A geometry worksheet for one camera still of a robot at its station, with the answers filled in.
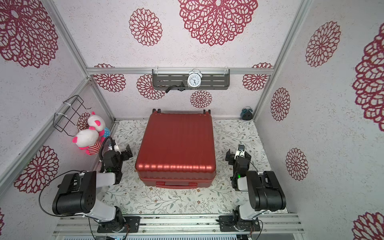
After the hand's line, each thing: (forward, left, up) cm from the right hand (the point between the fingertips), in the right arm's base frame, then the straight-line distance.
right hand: (238, 149), depth 91 cm
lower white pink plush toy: (-2, +88, +11) cm, 88 cm away
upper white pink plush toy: (+10, +87, +12) cm, 89 cm away
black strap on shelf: (+30, +35, +23) cm, 52 cm away
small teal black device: (+36, -14, -5) cm, 39 cm away
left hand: (0, +72, +1) cm, 72 cm away
